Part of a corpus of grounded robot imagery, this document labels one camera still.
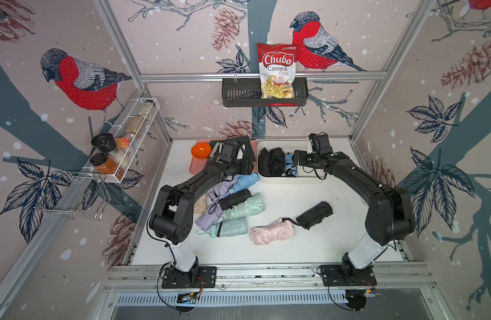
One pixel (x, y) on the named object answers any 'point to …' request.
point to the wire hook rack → (83, 194)
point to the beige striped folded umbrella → (200, 206)
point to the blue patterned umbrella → (290, 168)
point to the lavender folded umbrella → (212, 210)
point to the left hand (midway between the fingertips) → (250, 162)
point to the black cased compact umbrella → (234, 199)
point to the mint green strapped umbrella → (232, 226)
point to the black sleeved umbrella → (314, 216)
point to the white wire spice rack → (132, 126)
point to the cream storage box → (304, 176)
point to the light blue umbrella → (243, 181)
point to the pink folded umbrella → (281, 229)
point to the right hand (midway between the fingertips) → (299, 156)
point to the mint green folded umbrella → (250, 206)
